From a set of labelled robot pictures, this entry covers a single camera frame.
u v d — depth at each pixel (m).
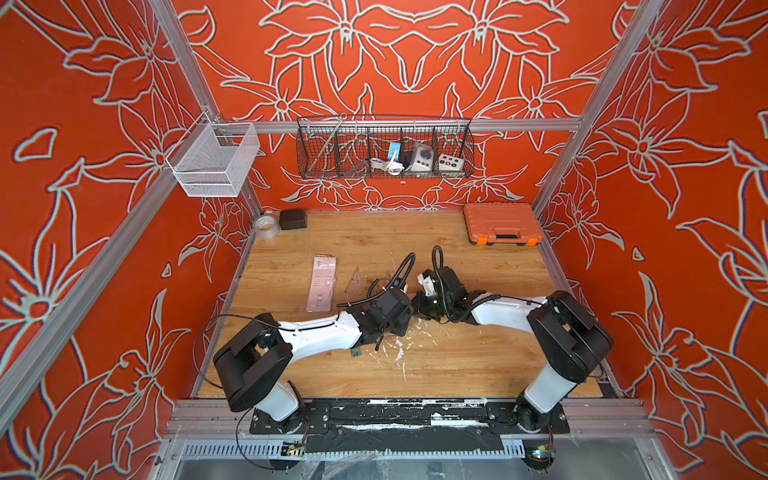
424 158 0.90
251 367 0.43
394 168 0.86
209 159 0.90
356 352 0.84
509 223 1.11
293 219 1.14
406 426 0.73
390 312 0.65
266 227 1.14
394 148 0.83
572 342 0.46
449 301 0.72
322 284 0.98
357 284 0.98
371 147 1.00
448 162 0.95
